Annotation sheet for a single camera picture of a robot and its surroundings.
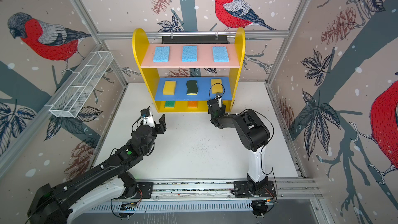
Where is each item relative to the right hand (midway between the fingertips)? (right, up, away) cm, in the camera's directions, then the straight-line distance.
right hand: (214, 107), depth 102 cm
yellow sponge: (-29, +13, -7) cm, 33 cm away
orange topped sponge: (-15, +2, +3) cm, 16 cm away
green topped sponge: (-31, +2, +2) cm, 31 cm away
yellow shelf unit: (-21, +24, +20) cm, 38 cm away
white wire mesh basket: (-70, +7, -30) cm, 77 cm away
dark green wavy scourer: (-15, +13, -4) cm, 20 cm away
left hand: (-30, -2, -26) cm, 40 cm away
